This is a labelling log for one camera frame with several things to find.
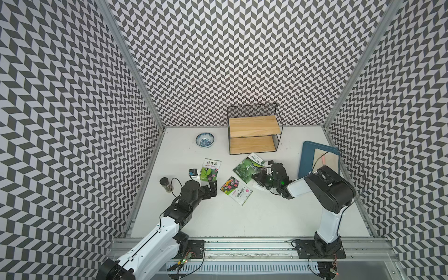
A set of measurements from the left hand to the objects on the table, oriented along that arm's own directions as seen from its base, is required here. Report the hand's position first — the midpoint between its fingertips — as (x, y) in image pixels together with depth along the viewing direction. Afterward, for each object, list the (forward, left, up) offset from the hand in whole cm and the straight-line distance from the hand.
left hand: (208, 184), depth 84 cm
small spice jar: (-1, +20, +2) cm, 20 cm away
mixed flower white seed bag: (-1, -14, -7) cm, 16 cm away
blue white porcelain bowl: (+34, +6, -6) cm, 35 cm away
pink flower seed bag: (+3, -24, -7) cm, 25 cm away
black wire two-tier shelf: (+29, -24, +9) cm, 38 cm away
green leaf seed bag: (+12, -20, -6) cm, 24 cm away
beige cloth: (+18, -70, -7) cm, 73 cm away
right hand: (+7, -22, -8) cm, 25 cm away
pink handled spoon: (+19, -66, -7) cm, 69 cm away
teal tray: (+21, -57, -7) cm, 61 cm away
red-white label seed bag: (+12, +1, -7) cm, 14 cm away
